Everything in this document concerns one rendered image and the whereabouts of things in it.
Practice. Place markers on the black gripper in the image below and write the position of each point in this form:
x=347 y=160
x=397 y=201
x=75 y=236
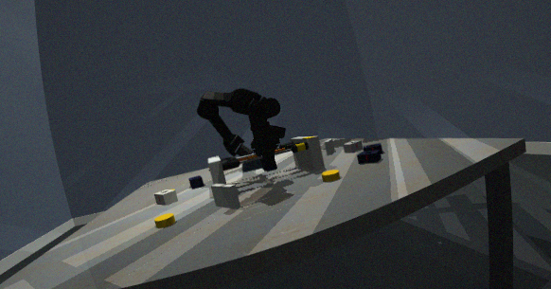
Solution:
x=263 y=143

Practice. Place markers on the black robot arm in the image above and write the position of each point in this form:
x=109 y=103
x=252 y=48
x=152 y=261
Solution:
x=240 y=102

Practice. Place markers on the yellow short cylinder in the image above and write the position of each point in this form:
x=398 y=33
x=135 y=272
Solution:
x=329 y=176
x=165 y=220

